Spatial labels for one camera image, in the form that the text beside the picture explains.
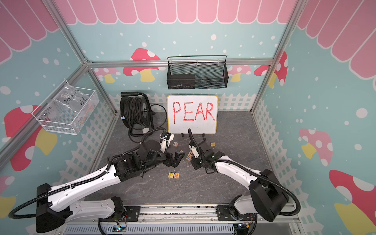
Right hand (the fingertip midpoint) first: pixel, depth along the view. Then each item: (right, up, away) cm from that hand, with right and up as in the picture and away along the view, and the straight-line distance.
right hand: (193, 160), depth 86 cm
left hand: (-8, +7, -15) cm, 19 cm away
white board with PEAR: (+4, +29, +13) cm, 32 cm away
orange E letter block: (-10, -9, 0) cm, 14 cm away
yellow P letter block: (-14, -9, +1) cm, 16 cm away
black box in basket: (-8, +47, +1) cm, 48 cm away
